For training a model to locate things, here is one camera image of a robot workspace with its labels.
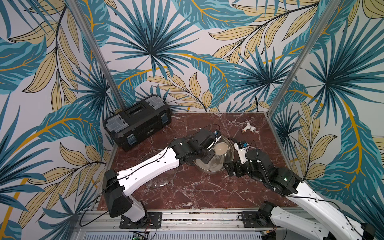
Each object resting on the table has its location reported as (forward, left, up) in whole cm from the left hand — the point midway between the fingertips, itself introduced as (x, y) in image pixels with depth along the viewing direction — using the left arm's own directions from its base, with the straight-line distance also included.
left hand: (208, 153), depth 72 cm
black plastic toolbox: (+22, +44, -6) cm, 50 cm away
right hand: (-3, -11, -1) cm, 11 cm away
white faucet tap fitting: (+32, -35, -20) cm, 52 cm away
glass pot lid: (-5, +24, -23) cm, 34 cm away
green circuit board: (-33, +34, -25) cm, 53 cm away
